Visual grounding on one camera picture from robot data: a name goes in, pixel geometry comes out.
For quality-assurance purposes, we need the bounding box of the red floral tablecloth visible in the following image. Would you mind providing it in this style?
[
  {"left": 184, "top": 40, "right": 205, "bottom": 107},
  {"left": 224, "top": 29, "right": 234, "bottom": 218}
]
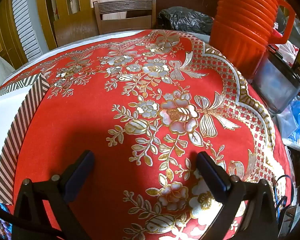
[{"left": 0, "top": 29, "right": 294, "bottom": 240}]

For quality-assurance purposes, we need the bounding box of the clear container with black lid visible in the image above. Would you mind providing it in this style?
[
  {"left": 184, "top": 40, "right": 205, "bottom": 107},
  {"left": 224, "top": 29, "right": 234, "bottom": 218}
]
[{"left": 252, "top": 45, "right": 300, "bottom": 114}]

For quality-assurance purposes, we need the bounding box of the white louvered door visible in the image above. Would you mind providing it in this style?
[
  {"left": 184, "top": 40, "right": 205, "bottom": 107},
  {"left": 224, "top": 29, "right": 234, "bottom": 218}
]
[{"left": 11, "top": 0, "right": 43, "bottom": 62}]

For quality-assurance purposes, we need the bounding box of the white ironing board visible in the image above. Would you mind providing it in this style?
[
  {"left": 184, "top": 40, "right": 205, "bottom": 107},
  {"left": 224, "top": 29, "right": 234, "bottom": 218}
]
[{"left": 0, "top": 55, "right": 9, "bottom": 88}]

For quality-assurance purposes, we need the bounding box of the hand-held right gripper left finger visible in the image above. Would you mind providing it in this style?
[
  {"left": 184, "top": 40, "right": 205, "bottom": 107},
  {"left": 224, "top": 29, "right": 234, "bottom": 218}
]
[{"left": 11, "top": 150, "right": 95, "bottom": 240}]

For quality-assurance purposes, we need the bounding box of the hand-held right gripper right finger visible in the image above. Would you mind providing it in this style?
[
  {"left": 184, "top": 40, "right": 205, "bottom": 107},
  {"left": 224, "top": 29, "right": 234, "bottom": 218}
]
[{"left": 195, "top": 151, "right": 280, "bottom": 240}]

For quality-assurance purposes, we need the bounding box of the black plastic bag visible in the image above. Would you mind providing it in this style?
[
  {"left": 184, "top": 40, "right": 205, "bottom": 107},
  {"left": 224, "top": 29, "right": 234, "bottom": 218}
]
[{"left": 157, "top": 6, "right": 214, "bottom": 35}]

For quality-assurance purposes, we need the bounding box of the slatted wooden chair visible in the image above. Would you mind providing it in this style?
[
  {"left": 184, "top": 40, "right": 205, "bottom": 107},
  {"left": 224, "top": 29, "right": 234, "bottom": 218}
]
[{"left": 93, "top": 0, "right": 157, "bottom": 34}]

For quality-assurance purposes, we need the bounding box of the striped cardboard box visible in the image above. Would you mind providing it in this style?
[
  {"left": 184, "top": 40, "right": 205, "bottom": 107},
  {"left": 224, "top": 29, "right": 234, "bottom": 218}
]
[{"left": 0, "top": 72, "right": 50, "bottom": 204}]

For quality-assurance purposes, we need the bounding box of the brown wooden chair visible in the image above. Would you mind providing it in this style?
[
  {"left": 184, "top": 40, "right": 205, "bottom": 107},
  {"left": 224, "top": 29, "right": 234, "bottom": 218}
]
[{"left": 54, "top": 17, "right": 99, "bottom": 47}]

